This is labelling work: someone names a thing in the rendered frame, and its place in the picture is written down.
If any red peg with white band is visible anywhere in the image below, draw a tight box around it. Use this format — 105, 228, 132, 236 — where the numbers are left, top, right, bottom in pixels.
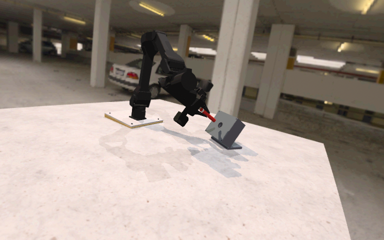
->
200, 108, 216, 122

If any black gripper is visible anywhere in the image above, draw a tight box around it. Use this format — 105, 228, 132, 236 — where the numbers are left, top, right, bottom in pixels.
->
173, 80, 214, 127

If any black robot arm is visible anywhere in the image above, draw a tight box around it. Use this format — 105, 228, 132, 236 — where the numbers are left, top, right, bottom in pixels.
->
129, 30, 207, 121

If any grey sloped panel with hole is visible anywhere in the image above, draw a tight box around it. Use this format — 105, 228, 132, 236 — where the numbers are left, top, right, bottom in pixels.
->
205, 110, 246, 150

